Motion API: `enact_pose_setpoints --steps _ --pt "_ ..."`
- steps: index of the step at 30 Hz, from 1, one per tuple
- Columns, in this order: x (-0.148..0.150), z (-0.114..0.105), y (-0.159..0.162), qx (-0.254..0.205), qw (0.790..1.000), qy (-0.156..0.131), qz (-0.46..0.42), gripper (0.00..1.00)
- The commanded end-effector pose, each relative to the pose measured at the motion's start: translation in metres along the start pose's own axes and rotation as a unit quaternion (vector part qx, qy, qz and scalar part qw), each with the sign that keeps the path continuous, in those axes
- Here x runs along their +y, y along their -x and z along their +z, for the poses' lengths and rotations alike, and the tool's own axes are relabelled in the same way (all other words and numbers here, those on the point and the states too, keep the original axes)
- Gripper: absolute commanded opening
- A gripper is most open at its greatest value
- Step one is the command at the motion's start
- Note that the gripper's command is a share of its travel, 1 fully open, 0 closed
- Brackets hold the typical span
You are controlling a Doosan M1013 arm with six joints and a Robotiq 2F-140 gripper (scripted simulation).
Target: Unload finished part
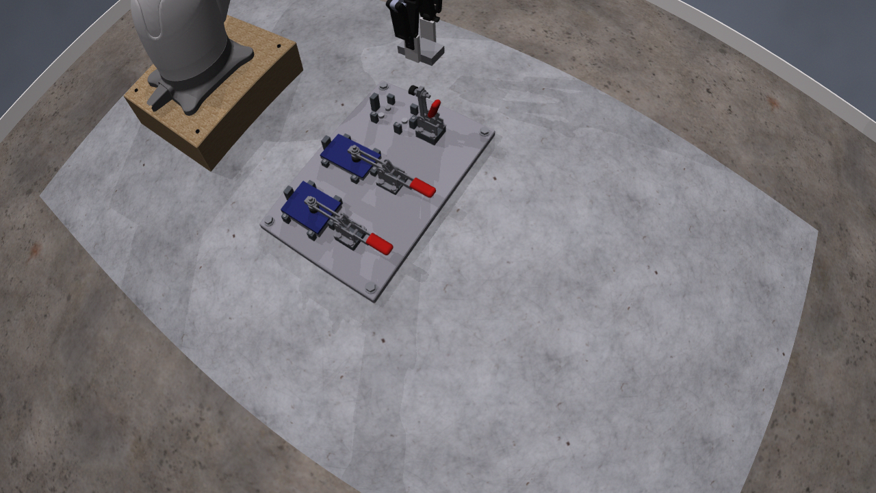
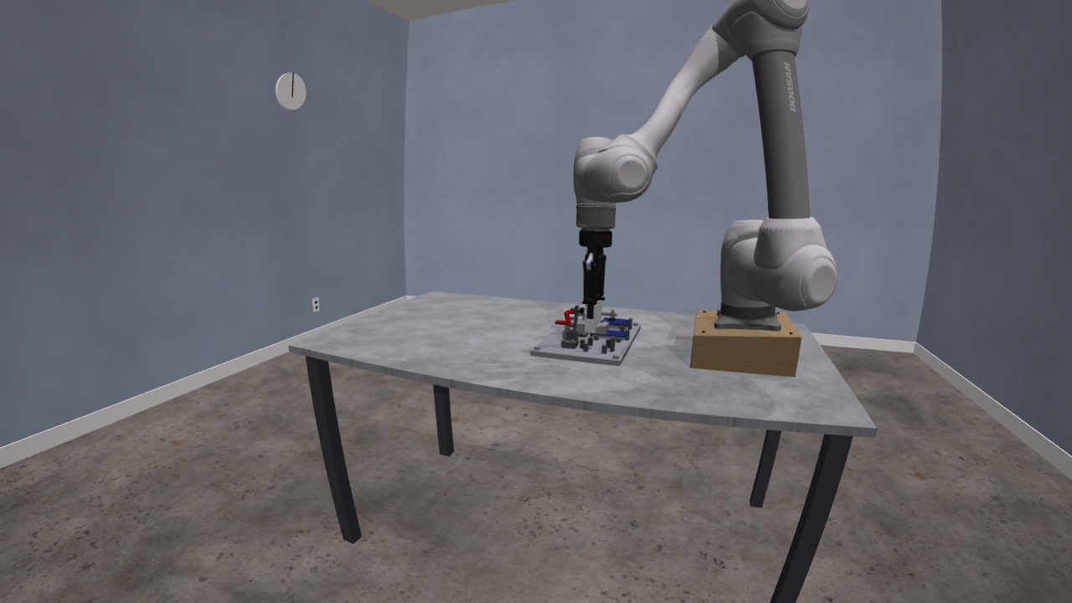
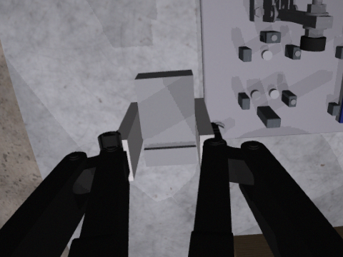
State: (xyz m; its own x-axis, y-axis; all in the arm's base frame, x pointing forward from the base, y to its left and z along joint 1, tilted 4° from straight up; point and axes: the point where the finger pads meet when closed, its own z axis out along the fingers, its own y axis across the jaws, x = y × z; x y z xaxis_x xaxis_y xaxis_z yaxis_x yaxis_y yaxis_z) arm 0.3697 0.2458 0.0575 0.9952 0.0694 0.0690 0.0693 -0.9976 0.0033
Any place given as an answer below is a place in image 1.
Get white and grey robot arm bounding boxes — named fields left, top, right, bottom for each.
left=131, top=0, right=254, bottom=116

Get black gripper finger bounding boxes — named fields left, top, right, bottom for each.
left=386, top=0, right=423, bottom=63
left=420, top=0, right=442, bottom=42

